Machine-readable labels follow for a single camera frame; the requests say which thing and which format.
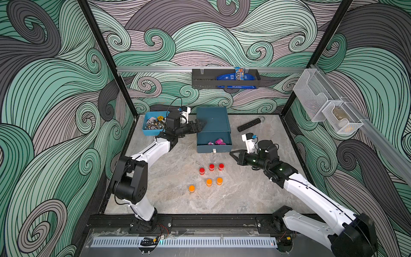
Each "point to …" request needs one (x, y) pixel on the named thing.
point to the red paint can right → (221, 166)
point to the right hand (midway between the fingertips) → (231, 152)
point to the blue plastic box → (154, 123)
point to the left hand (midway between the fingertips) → (202, 121)
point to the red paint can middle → (211, 167)
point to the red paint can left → (202, 171)
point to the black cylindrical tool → (250, 123)
